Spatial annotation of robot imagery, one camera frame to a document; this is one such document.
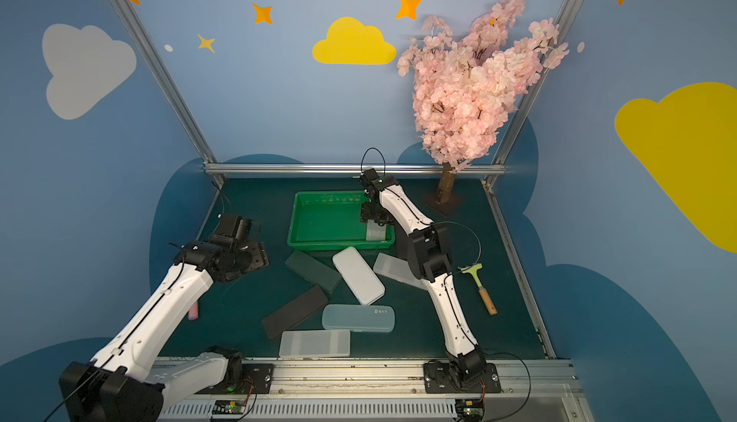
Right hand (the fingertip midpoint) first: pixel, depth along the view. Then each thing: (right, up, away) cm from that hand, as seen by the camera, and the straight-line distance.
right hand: (378, 217), depth 104 cm
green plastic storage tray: (-18, -1, +6) cm, 19 cm away
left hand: (-35, -10, -24) cm, 44 cm away
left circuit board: (-39, -47, -32) cm, 69 cm away
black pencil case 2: (-26, -28, -19) cm, 43 cm away
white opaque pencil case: (-7, -19, -10) cm, 22 cm away
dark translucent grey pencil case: (-22, -17, -11) cm, 30 cm away
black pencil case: (+8, -8, -8) cm, 14 cm away
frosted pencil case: (-1, -5, -3) cm, 6 cm away
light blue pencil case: (-6, -29, -19) cm, 36 cm away
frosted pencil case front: (-18, -34, -25) cm, 46 cm away
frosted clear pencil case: (+6, -17, -9) cm, 20 cm away
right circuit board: (+23, -49, -31) cm, 62 cm away
